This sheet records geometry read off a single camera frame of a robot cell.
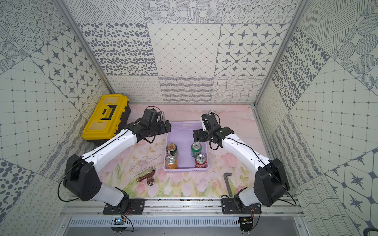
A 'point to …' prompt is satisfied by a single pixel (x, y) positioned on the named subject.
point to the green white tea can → (172, 150)
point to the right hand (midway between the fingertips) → (201, 136)
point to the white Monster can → (212, 110)
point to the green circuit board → (117, 221)
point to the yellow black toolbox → (108, 120)
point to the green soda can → (196, 149)
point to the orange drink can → (171, 162)
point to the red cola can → (201, 162)
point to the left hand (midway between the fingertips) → (165, 124)
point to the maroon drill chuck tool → (150, 181)
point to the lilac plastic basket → (181, 134)
